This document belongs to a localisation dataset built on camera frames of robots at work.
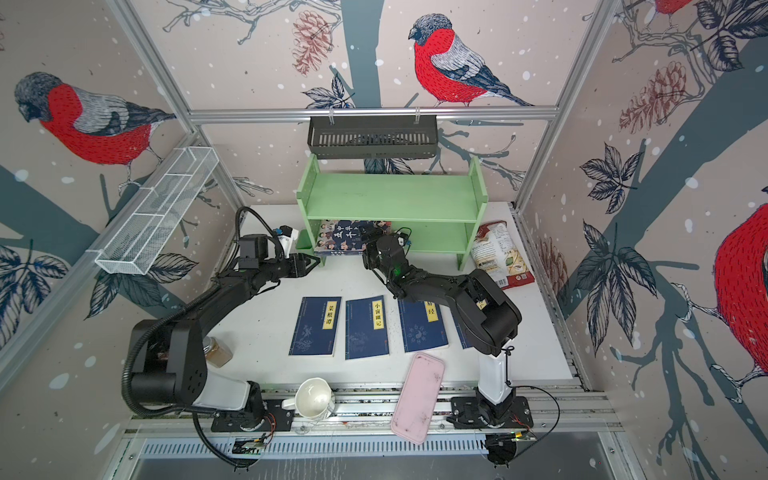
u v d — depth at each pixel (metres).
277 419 0.73
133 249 0.70
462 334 0.88
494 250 0.99
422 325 0.88
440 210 1.18
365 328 0.88
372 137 1.06
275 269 0.76
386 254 0.69
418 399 0.74
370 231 0.83
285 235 0.81
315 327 0.88
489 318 0.51
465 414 0.73
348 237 0.92
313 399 0.74
